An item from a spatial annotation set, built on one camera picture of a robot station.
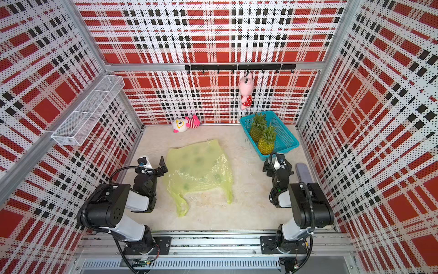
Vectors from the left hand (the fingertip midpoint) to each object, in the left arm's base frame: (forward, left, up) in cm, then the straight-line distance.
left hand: (157, 158), depth 90 cm
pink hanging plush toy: (+31, -48, +23) cm, 62 cm away
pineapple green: (+21, -57, +6) cm, 61 cm away
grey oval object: (-4, -81, -10) cm, 81 cm away
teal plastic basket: (+19, -75, -9) cm, 78 cm away
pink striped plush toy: (+30, -7, -5) cm, 31 cm away
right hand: (+1, -65, -2) cm, 65 cm away
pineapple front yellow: (+10, -60, -1) cm, 61 cm away
